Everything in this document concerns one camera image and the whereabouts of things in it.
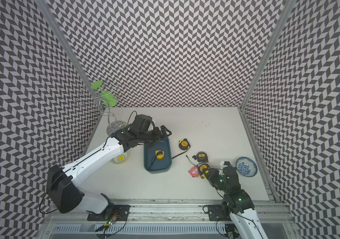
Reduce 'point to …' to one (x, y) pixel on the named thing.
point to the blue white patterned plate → (246, 167)
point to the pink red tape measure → (194, 172)
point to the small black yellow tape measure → (201, 157)
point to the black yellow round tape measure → (183, 145)
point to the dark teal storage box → (152, 165)
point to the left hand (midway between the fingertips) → (166, 138)
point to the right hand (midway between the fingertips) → (203, 174)
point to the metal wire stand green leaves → (102, 97)
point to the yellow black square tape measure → (201, 167)
